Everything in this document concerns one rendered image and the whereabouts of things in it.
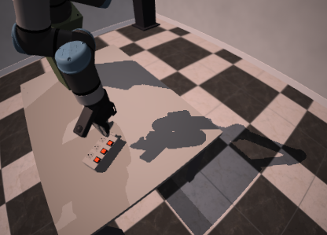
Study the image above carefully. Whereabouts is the white power strip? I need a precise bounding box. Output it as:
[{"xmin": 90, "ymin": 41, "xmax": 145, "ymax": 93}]
[{"xmin": 82, "ymin": 132, "xmax": 119, "ymax": 172}]

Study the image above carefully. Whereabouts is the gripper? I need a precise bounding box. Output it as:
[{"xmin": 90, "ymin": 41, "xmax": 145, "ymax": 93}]
[{"xmin": 84, "ymin": 89, "xmax": 116, "ymax": 138}]

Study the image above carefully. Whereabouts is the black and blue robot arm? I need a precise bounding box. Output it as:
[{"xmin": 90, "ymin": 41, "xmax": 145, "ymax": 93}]
[{"xmin": 12, "ymin": 0, "xmax": 111, "ymax": 138}]

